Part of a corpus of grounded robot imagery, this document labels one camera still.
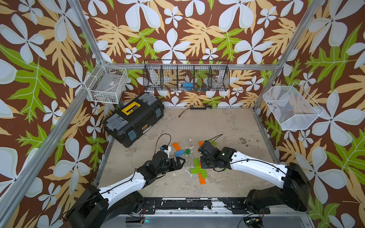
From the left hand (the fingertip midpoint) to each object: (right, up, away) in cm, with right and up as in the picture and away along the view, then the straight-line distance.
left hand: (181, 160), depth 82 cm
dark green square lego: (+4, +3, +11) cm, 12 cm away
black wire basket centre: (+3, +56, +16) cm, 58 cm away
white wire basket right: (+66, +30, -1) cm, 72 cm away
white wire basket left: (-46, +46, +4) cm, 65 cm away
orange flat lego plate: (-4, +6, +16) cm, 18 cm away
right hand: (+11, -1, 0) cm, 11 cm away
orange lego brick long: (+12, -12, +1) cm, 17 cm away
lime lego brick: (+9, -7, +3) cm, 12 cm away
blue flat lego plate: (-1, +2, +11) cm, 11 cm away
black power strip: (+14, +35, +37) cm, 53 cm away
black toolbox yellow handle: (-35, +20, +4) cm, 41 cm away
